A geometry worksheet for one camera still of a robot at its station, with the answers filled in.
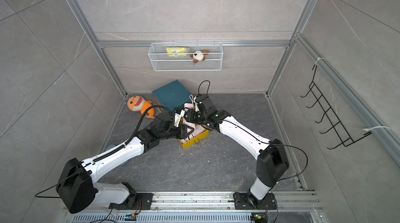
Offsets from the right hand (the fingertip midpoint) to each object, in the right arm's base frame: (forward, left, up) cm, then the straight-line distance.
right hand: (187, 116), depth 80 cm
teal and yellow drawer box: (+16, +8, 0) cm, 18 cm away
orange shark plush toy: (+22, +37, -13) cm, 45 cm away
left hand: (-5, -3, -2) cm, 6 cm away
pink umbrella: (+5, -2, +3) cm, 6 cm away
